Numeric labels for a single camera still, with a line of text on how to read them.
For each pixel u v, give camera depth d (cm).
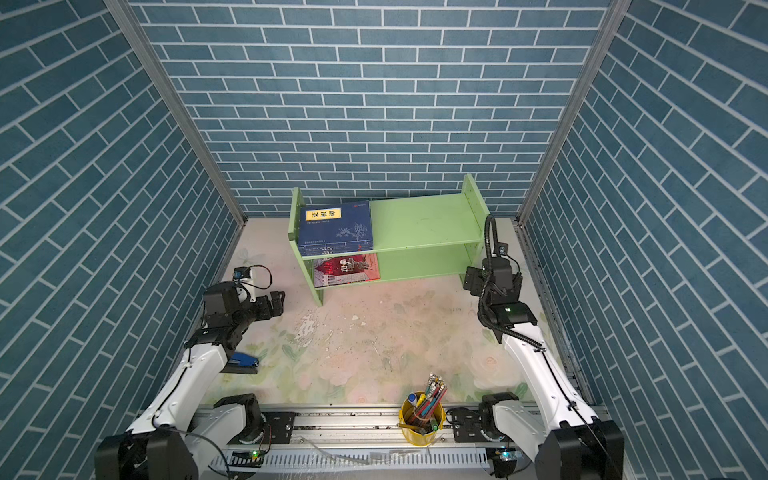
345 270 89
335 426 76
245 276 74
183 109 89
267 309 76
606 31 73
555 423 40
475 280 74
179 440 42
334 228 76
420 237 77
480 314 58
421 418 68
